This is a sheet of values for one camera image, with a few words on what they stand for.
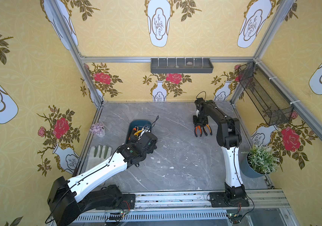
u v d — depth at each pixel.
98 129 0.92
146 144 0.57
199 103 0.83
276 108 0.83
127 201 0.73
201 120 0.92
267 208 0.76
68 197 0.38
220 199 0.74
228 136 0.63
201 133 1.01
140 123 1.09
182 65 0.91
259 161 0.72
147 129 0.68
